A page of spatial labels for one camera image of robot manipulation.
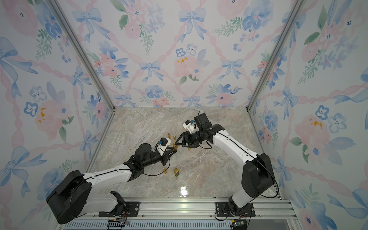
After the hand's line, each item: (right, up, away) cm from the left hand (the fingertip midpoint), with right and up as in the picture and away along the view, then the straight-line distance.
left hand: (176, 148), depth 80 cm
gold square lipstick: (0, -14, +1) cm, 14 cm away
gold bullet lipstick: (0, +2, -2) cm, 3 cm away
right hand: (+2, +3, -2) cm, 4 cm away
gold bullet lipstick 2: (-6, +5, +19) cm, 21 cm away
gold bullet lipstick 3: (-6, -15, +6) cm, 17 cm away
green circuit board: (+33, -37, -7) cm, 50 cm away
